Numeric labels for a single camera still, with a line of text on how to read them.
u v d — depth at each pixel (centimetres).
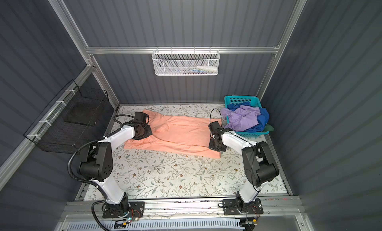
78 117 74
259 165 47
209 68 87
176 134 103
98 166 49
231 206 74
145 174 85
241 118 94
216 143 76
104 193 56
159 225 77
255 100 112
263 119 96
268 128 92
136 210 72
